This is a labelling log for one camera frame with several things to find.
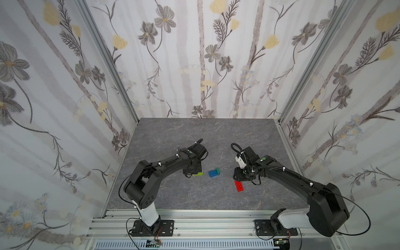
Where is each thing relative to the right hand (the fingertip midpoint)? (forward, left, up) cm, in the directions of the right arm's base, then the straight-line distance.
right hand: (238, 174), depth 84 cm
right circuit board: (-30, -20, -8) cm, 37 cm away
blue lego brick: (+3, +14, -8) cm, 16 cm away
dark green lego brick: (+5, +10, -8) cm, 14 cm away
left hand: (+3, +22, -5) cm, 23 cm away
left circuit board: (-32, +42, -8) cm, 54 cm away
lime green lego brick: (-1, +21, +1) cm, 22 cm away
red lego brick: (-4, -1, -7) cm, 8 cm away
